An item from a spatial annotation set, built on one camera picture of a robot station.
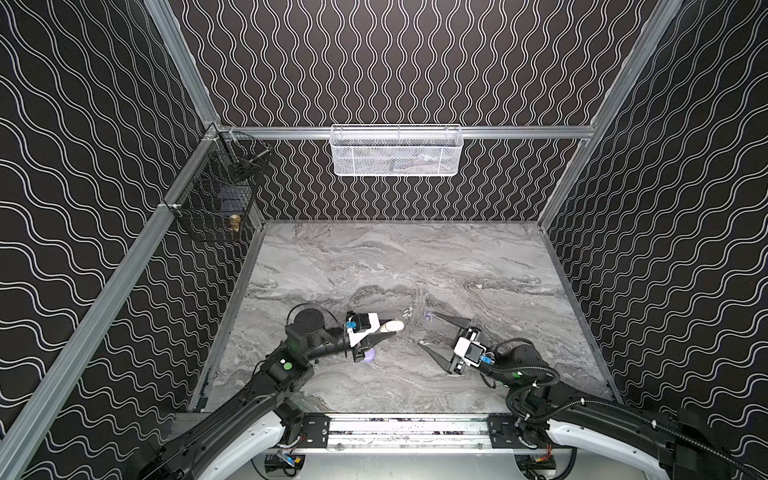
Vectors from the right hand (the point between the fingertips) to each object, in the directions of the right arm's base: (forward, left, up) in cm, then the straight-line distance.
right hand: (430, 324), depth 65 cm
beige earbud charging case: (0, +8, 0) cm, 8 cm away
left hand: (-1, +7, -1) cm, 7 cm away
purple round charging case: (+2, +15, -24) cm, 29 cm away
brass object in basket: (+29, +53, +4) cm, 60 cm away
